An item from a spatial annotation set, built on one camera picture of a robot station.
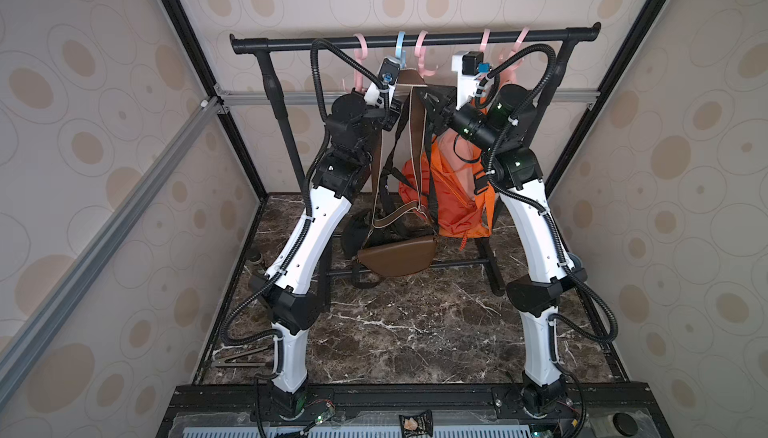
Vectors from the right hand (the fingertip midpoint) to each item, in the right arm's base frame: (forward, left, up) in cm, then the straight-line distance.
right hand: (436, 84), depth 60 cm
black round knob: (-49, -42, -50) cm, 82 cm away
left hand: (+1, +11, +3) cm, 11 cm away
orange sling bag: (-3, -9, -34) cm, 35 cm away
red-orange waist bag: (+3, +5, -33) cm, 34 cm away
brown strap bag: (-10, +5, -40) cm, 41 cm away
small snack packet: (-51, +2, -56) cm, 76 cm away
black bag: (+5, +24, -54) cm, 59 cm away
